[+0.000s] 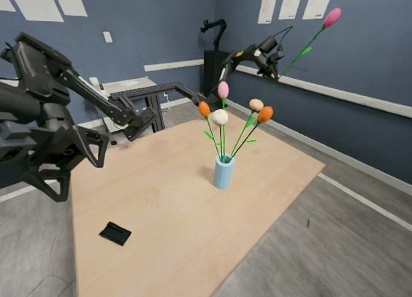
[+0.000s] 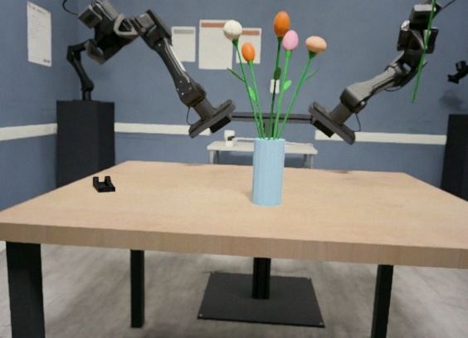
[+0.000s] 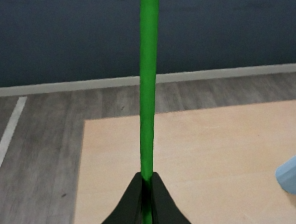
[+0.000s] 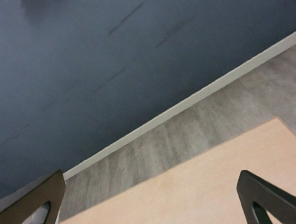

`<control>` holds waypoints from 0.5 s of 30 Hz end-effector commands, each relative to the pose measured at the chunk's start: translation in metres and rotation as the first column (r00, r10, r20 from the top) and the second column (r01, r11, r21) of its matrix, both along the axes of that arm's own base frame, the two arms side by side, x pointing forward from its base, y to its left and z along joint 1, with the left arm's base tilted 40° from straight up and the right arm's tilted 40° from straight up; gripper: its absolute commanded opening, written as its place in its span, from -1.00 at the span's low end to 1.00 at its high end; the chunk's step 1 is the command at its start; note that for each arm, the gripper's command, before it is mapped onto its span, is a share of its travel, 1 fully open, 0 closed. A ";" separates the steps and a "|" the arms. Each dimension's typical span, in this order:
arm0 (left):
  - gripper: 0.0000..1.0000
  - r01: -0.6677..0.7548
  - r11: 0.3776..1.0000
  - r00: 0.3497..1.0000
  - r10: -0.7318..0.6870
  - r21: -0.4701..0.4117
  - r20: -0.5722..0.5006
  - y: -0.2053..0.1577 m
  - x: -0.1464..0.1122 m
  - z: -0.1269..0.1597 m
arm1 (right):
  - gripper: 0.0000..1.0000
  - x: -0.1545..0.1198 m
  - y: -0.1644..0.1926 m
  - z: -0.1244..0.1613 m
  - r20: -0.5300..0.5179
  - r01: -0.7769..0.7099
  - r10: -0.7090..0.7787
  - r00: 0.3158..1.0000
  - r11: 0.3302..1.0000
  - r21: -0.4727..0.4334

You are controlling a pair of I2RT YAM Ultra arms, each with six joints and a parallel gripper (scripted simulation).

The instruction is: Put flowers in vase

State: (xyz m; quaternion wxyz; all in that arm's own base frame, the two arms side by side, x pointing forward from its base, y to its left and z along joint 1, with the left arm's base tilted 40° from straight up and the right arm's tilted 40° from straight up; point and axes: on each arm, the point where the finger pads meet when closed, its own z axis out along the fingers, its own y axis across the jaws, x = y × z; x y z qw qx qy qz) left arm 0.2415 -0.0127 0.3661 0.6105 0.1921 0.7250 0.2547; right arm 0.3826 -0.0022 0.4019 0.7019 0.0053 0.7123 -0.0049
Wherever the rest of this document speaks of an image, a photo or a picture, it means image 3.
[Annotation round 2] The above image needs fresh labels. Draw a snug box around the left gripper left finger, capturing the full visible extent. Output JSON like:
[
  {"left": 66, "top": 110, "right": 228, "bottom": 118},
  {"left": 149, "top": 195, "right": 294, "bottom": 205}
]
[{"left": 101, "top": 172, "right": 142, "bottom": 224}]

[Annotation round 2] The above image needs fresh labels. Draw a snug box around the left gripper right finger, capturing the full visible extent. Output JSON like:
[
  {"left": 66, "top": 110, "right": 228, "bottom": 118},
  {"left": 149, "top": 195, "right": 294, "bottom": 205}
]
[{"left": 151, "top": 172, "right": 192, "bottom": 224}]

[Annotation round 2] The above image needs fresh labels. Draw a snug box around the light blue vase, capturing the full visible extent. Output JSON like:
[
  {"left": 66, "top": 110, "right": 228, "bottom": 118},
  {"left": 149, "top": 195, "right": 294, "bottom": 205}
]
[{"left": 275, "top": 156, "right": 296, "bottom": 196}]

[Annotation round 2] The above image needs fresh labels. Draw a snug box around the green flower stem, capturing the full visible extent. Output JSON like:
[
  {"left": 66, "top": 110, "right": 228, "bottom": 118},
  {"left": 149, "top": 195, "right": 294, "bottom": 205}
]
[{"left": 140, "top": 0, "right": 159, "bottom": 224}]

